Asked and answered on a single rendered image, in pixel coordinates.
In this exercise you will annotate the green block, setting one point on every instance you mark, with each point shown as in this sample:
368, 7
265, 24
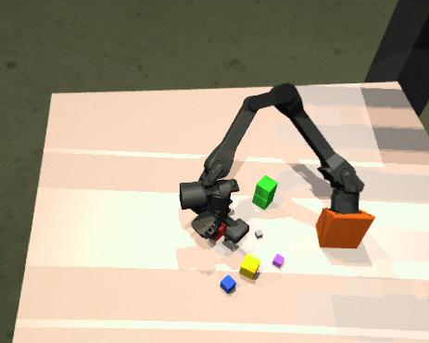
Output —
262, 203
266, 187

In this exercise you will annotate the yellow block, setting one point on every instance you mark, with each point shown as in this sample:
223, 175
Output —
249, 266

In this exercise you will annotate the small purple block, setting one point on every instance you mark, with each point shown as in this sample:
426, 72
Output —
277, 261

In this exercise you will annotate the blue block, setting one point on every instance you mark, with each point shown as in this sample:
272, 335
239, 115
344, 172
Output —
227, 284

